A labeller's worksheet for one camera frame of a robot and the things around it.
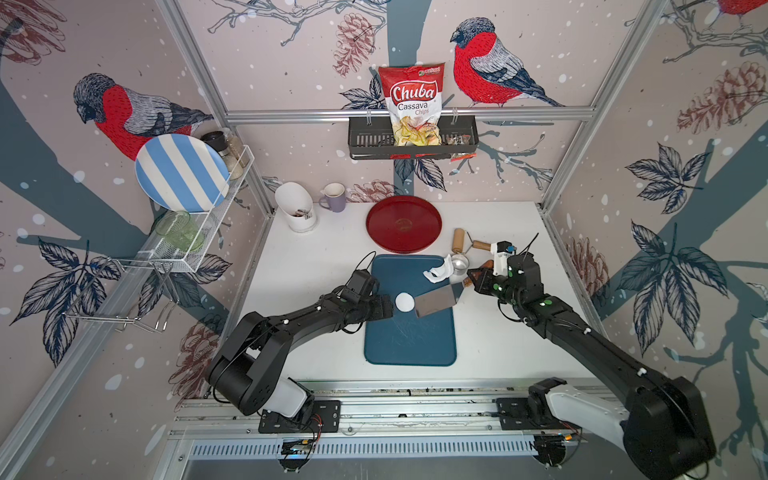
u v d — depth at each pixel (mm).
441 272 1005
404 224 1148
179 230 685
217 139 796
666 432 394
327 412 733
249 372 432
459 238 1067
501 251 742
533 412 663
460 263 1037
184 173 730
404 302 930
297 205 1127
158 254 644
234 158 840
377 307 802
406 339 861
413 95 799
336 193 1146
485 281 728
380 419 743
